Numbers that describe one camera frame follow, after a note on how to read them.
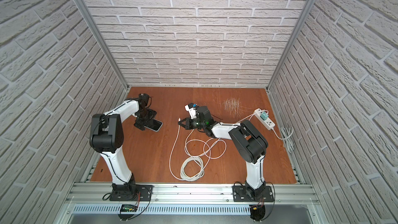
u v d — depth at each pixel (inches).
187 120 32.6
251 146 20.0
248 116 37.0
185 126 32.1
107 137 20.5
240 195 28.8
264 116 37.4
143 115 32.7
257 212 27.4
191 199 29.4
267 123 37.8
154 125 41.9
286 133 38.2
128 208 28.4
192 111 32.7
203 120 29.2
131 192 26.3
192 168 32.0
